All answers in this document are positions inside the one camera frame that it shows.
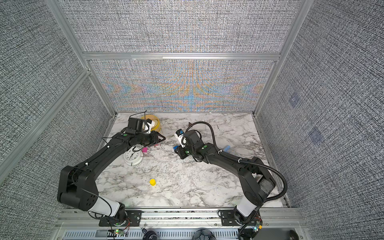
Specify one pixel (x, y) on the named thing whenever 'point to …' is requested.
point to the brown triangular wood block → (189, 124)
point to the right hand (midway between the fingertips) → (177, 148)
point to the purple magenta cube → (144, 149)
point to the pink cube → (156, 144)
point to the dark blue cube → (175, 147)
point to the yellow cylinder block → (153, 182)
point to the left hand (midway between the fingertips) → (163, 139)
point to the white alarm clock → (133, 156)
